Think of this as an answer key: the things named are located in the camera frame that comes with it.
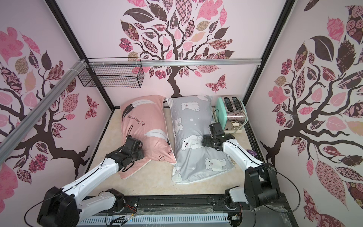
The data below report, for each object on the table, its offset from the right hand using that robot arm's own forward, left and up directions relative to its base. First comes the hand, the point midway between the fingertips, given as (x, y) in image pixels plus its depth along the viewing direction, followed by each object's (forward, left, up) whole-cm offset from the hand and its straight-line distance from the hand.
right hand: (209, 141), depth 88 cm
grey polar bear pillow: (+18, +11, +4) cm, 21 cm away
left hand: (-8, +44, -2) cm, 45 cm away
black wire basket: (+62, +78, +10) cm, 100 cm away
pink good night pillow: (+15, +43, +7) cm, 46 cm away
